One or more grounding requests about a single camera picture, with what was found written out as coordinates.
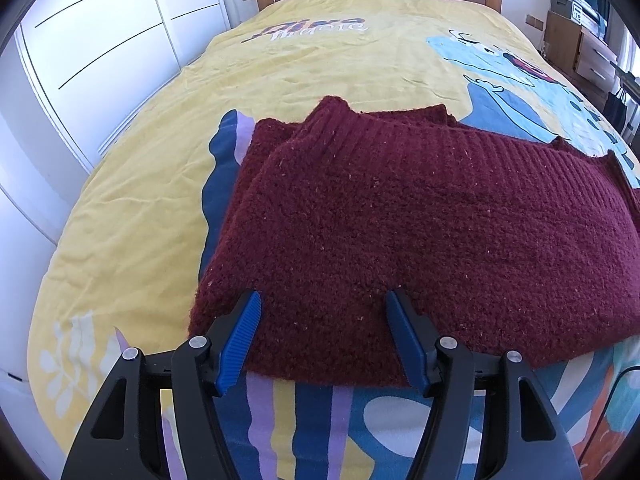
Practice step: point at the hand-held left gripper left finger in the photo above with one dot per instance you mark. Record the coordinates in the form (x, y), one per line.
(240, 340)

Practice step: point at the maroon knitted sweater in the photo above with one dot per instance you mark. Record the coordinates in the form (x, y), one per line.
(400, 210)

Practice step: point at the white printer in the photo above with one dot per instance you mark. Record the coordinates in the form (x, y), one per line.
(575, 7)

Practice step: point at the yellow dinosaur printed blanket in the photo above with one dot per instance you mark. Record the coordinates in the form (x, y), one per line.
(150, 160)

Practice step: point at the wooden dresser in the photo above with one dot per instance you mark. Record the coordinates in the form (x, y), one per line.
(562, 40)

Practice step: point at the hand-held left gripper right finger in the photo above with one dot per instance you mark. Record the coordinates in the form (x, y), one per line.
(407, 345)

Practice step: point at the wide wall socket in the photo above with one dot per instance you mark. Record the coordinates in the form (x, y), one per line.
(534, 21)

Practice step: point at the black bag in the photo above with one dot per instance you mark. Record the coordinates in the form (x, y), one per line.
(615, 110)

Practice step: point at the white wardrobe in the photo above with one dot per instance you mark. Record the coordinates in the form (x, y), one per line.
(100, 35)

